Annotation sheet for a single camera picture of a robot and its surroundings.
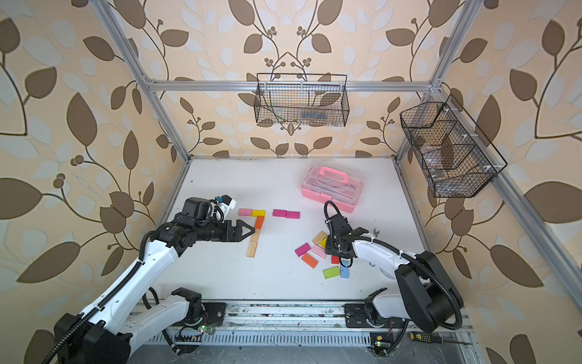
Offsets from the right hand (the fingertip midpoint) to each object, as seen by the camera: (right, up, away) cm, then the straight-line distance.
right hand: (332, 249), depth 89 cm
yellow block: (-3, +2, +1) cm, 4 cm away
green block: (-1, -7, -6) cm, 9 cm away
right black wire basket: (+39, +35, -16) cm, 55 cm away
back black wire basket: (-11, +62, +7) cm, 64 cm away
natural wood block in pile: (-5, +4, +2) cm, 7 cm away
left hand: (-32, +11, -14) cm, 37 cm away
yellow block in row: (-33, +13, +10) cm, 36 cm away
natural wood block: (-32, 0, -1) cm, 32 cm away
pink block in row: (-37, +13, +9) cm, 40 cm away
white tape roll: (+7, +7, -39) cm, 40 cm away
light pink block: (-5, 0, -1) cm, 6 cm away
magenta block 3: (-12, 0, 0) cm, 12 cm away
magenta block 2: (-16, +12, +10) cm, 22 cm away
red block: (+1, -3, -3) cm, 4 cm away
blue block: (+4, -6, -7) cm, 10 cm away
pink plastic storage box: (0, +27, +10) cm, 29 cm away
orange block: (-30, +9, +7) cm, 32 cm away
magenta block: (-22, +13, +9) cm, 27 cm away
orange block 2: (-9, -4, -3) cm, 10 cm away
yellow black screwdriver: (+28, -21, -21) cm, 40 cm away
